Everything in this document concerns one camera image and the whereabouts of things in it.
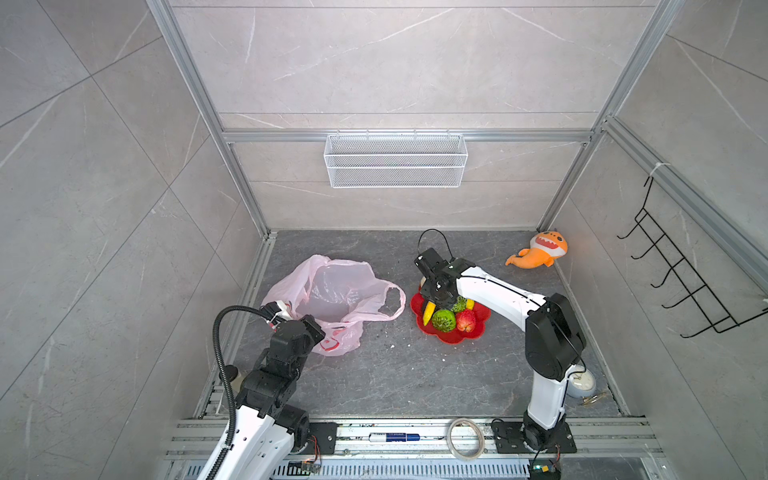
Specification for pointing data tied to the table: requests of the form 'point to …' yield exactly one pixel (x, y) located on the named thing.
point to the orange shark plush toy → (545, 247)
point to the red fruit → (465, 321)
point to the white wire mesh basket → (395, 161)
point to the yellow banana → (430, 307)
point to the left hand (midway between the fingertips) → (318, 312)
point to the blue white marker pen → (393, 437)
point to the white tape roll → (481, 444)
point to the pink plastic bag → (339, 296)
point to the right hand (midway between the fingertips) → (432, 295)
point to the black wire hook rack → (717, 316)
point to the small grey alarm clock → (581, 384)
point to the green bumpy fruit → (443, 321)
